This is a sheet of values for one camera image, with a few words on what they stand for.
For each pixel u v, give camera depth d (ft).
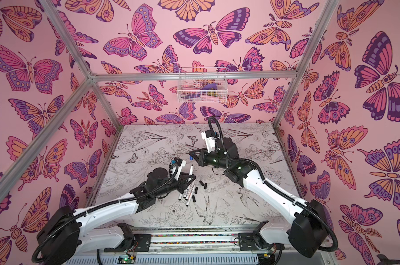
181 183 2.20
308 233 1.28
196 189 2.95
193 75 3.10
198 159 2.26
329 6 2.26
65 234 1.33
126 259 2.37
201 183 3.02
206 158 2.12
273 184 1.59
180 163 2.24
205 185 3.00
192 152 2.35
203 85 3.14
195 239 2.46
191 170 2.44
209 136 2.13
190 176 2.44
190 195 2.86
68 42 2.57
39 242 1.41
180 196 2.86
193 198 2.86
